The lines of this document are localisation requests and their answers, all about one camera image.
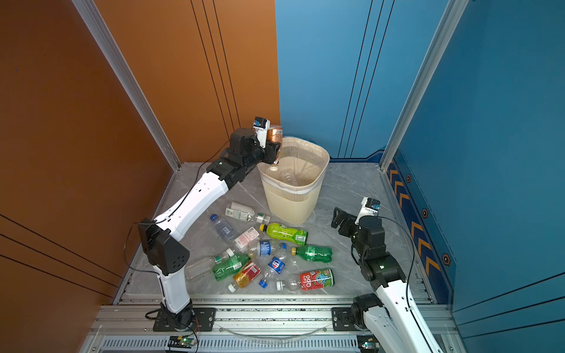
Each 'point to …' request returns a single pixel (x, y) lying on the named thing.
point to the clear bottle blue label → (265, 248)
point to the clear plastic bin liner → (301, 168)
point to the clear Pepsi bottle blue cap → (275, 267)
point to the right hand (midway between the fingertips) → (343, 212)
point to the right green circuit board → (368, 343)
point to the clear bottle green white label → (240, 215)
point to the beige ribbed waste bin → (290, 208)
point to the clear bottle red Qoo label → (313, 280)
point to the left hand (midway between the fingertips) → (275, 140)
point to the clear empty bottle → (203, 268)
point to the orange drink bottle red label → (243, 279)
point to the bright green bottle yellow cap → (296, 236)
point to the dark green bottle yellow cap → (313, 253)
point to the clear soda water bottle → (224, 228)
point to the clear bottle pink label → (248, 240)
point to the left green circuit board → (186, 340)
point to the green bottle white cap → (231, 265)
